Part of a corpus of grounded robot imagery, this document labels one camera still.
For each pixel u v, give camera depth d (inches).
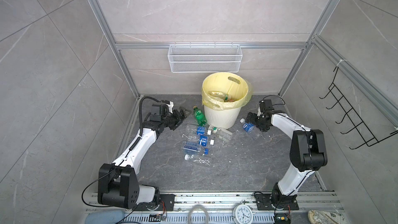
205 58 39.9
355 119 26.3
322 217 26.4
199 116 40.8
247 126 37.5
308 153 19.3
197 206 29.4
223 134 38.1
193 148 33.8
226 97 39.6
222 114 34.7
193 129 37.3
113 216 26.5
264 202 28.7
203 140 34.8
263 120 28.2
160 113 25.6
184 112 29.2
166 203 28.8
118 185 15.9
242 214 26.5
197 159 33.2
